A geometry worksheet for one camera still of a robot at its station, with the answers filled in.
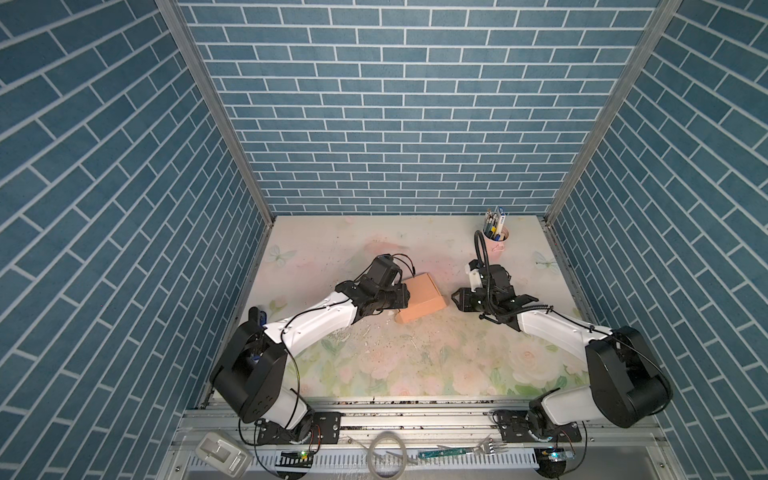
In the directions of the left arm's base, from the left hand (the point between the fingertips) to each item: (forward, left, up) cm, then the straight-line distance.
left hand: (406, 296), depth 86 cm
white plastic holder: (-36, +43, -10) cm, 57 cm away
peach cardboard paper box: (+1, -6, -1) cm, 6 cm away
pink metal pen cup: (+20, -32, -3) cm, 38 cm away
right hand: (+3, -15, -3) cm, 16 cm away
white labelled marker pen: (+23, -33, +5) cm, 40 cm away
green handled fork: (-36, -18, -10) cm, 41 cm away
